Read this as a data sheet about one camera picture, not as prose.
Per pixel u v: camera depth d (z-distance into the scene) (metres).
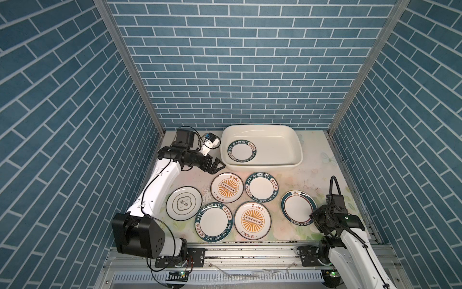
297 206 0.90
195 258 0.74
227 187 0.94
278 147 1.11
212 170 0.68
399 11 0.72
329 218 0.61
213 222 0.84
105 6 0.69
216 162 0.69
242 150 1.09
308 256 0.74
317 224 0.74
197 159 0.66
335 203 0.65
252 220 0.84
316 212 0.75
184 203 0.89
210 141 0.69
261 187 0.94
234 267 0.72
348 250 0.53
